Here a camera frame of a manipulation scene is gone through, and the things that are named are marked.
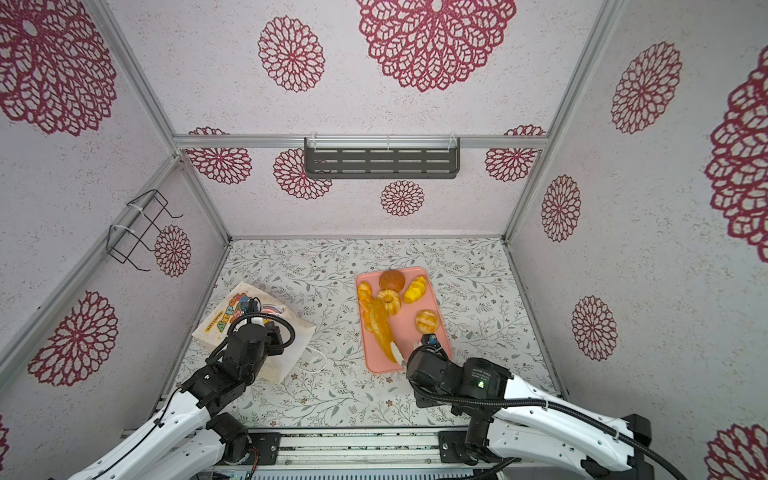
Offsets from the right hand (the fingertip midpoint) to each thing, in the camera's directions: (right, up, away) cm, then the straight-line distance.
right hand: (416, 387), depth 70 cm
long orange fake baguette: (-9, +11, +19) cm, 23 cm away
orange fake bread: (-14, +18, +30) cm, 38 cm away
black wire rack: (-72, +39, +10) cm, 82 cm away
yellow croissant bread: (+3, +20, +32) cm, 38 cm away
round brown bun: (-4, +24, +33) cm, 41 cm away
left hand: (-37, +11, +11) cm, 40 cm away
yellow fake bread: (+6, +11, +22) cm, 26 cm away
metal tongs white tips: (-4, +5, +10) cm, 11 cm away
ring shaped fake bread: (-5, +17, +28) cm, 34 cm away
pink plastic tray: (-1, +7, +25) cm, 26 cm away
